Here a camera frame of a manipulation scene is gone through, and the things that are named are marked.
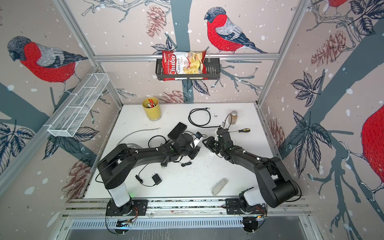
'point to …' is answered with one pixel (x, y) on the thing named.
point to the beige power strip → (218, 188)
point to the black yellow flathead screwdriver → (245, 130)
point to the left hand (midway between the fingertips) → (199, 148)
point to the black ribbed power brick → (176, 132)
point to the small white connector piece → (216, 115)
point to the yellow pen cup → (152, 106)
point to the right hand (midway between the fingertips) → (201, 144)
